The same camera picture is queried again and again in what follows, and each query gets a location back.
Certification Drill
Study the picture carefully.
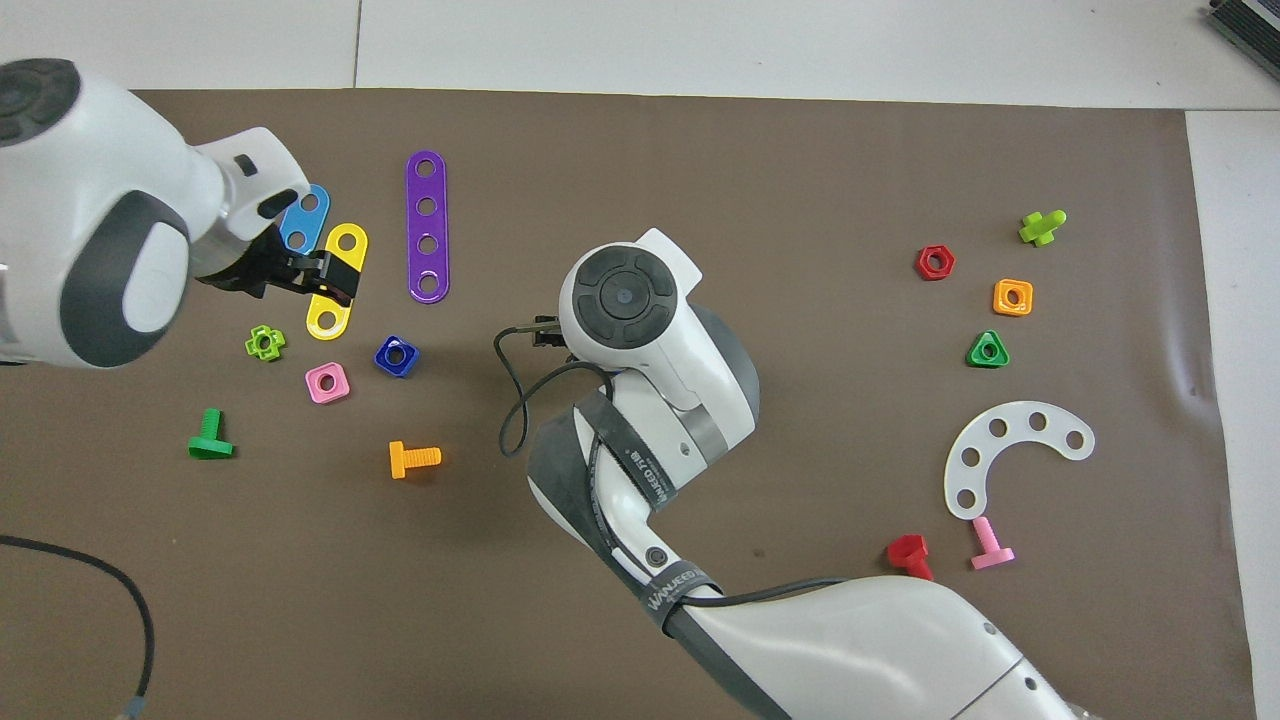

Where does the blue square plastic nut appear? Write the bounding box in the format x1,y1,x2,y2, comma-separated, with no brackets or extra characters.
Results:
373,335,422,379

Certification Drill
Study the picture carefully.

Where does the blue two-hole plastic plate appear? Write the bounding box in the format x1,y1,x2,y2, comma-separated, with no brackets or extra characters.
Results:
278,183,332,259

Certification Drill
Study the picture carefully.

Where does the yellow three-hole plastic plate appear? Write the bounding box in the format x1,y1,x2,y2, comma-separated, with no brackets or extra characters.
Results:
305,222,369,342

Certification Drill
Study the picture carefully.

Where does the red plastic toy bolt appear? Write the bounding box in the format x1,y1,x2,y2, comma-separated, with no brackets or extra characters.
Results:
886,534,937,583

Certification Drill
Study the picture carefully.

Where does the orange plastic toy bolt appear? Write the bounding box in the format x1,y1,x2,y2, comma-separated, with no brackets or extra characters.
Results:
388,440,443,480

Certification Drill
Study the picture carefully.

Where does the pink square plastic nut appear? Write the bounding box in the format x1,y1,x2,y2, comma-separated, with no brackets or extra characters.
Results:
304,362,352,405

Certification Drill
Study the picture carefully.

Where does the dark green triangular nut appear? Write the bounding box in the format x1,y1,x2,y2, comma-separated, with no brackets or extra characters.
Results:
965,329,1012,369

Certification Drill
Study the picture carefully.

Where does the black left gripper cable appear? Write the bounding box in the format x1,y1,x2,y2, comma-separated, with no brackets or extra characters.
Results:
0,535,157,720

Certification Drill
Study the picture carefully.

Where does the dark green plastic toy bolt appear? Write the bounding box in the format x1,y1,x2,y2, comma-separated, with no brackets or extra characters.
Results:
187,408,237,461

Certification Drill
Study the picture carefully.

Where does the brown paper table mat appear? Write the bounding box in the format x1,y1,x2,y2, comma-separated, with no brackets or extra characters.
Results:
0,88,1259,720

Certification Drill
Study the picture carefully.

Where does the white curved five-hole plate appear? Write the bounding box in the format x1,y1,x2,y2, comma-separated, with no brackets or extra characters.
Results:
943,401,1097,522

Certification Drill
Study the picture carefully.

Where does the light green plastic toy bolt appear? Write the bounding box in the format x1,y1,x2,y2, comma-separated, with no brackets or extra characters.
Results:
1018,209,1069,248

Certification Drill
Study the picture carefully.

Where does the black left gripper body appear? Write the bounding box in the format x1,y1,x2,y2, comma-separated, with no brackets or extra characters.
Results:
195,222,306,301

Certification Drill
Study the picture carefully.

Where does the purple four-hole plastic plate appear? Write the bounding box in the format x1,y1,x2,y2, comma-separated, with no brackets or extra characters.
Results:
405,150,451,304

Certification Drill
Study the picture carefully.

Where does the pink plastic toy bolt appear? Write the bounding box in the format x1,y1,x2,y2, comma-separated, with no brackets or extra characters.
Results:
969,515,1017,572

